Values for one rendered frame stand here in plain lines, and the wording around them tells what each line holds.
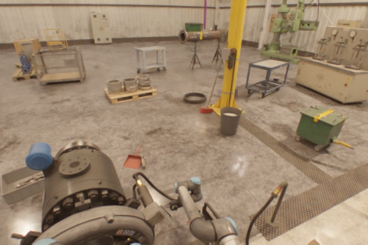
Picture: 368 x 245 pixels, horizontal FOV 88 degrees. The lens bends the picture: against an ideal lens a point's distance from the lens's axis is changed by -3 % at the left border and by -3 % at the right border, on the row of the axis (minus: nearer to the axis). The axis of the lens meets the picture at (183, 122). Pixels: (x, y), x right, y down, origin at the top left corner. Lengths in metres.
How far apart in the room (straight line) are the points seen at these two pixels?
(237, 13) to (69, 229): 3.84
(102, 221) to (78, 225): 0.11
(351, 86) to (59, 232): 6.05
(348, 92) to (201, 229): 5.43
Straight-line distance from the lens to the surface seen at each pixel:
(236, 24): 4.08
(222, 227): 1.31
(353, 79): 6.11
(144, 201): 1.45
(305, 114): 3.68
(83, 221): 1.21
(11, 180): 3.38
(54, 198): 1.59
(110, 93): 5.26
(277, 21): 12.40
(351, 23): 11.40
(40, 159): 1.76
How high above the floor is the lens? 1.90
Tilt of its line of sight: 29 degrees down
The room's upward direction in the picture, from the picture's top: 1 degrees clockwise
